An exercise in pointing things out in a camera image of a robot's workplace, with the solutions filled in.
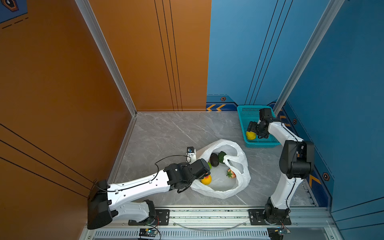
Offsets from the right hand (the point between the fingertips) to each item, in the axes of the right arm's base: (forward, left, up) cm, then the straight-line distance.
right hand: (253, 129), depth 99 cm
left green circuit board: (-55, +61, -9) cm, 83 cm away
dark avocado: (-19, +27, -6) cm, 33 cm away
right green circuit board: (-55, -2, -9) cm, 55 cm away
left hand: (-29, +35, +6) cm, 46 cm away
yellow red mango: (-32, +32, -4) cm, 46 cm away
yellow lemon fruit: (-2, +2, -3) cm, 4 cm away
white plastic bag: (-34, +24, -9) cm, 42 cm away
